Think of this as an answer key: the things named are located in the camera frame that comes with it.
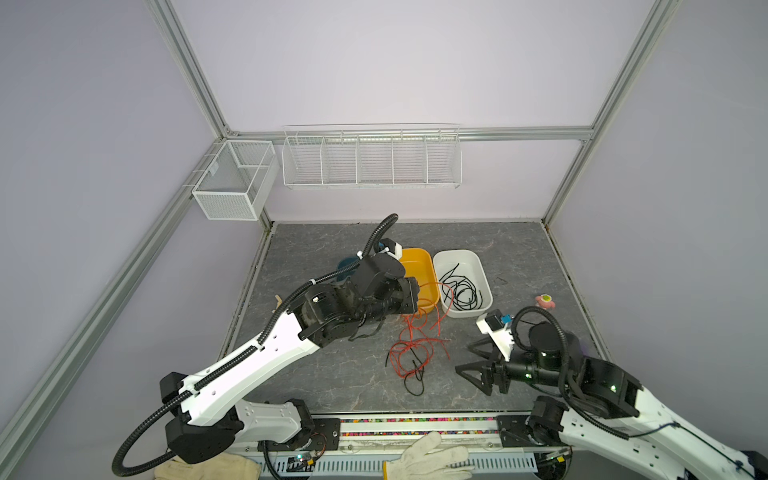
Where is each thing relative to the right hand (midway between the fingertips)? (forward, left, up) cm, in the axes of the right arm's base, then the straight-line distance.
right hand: (464, 360), depth 63 cm
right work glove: (-17, +10, -22) cm, 29 cm away
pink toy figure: (+25, -32, -19) cm, 45 cm away
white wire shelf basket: (+66, +26, +8) cm, 72 cm away
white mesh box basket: (+60, +69, +3) cm, 92 cm away
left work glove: (-17, +54, -21) cm, 61 cm away
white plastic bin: (+40, -12, -21) cm, 47 cm away
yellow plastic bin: (+43, +7, -22) cm, 49 cm away
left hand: (+10, +9, +10) cm, 17 cm away
